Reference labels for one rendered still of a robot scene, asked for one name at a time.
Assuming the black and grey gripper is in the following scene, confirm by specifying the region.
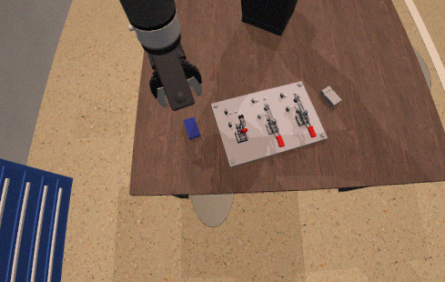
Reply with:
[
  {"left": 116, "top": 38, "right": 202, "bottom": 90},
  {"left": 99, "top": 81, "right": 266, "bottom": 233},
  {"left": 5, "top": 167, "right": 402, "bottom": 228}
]
[{"left": 141, "top": 35, "right": 202, "bottom": 107}]

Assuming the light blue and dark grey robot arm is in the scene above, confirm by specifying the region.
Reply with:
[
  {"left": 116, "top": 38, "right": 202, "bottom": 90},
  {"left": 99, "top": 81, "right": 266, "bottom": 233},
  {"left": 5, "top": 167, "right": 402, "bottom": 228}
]
[{"left": 119, "top": 0, "right": 195, "bottom": 111}]

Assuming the black toggle clamp with red handle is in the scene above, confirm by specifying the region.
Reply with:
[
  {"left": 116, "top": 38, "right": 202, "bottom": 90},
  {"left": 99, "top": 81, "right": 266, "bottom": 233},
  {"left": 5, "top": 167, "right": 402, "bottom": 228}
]
[{"left": 293, "top": 95, "right": 316, "bottom": 137}]

